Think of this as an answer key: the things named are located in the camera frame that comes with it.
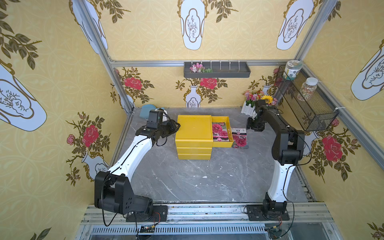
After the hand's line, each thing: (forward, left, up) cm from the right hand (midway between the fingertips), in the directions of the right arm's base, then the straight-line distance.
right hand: (255, 127), depth 99 cm
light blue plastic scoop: (+21, +83, -9) cm, 86 cm away
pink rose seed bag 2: (-3, +9, -7) cm, 12 cm away
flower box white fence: (+20, +1, +8) cm, 22 cm away
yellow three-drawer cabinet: (-22, +39, +15) cm, 47 cm away
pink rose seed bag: (-11, +25, +8) cm, 28 cm away
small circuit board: (-58, +61, -8) cm, 84 cm away
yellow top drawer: (-20, +24, +10) cm, 33 cm away
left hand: (-11, +52, +13) cm, 55 cm away
